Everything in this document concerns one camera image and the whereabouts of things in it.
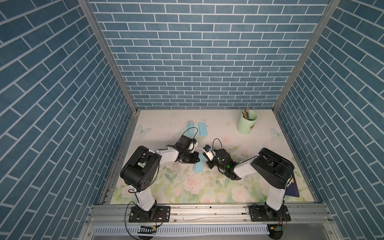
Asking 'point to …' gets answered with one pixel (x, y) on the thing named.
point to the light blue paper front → (199, 166)
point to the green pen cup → (245, 126)
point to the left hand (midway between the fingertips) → (202, 161)
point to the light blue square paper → (190, 129)
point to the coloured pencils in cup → (245, 112)
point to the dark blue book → (292, 189)
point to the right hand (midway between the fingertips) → (205, 154)
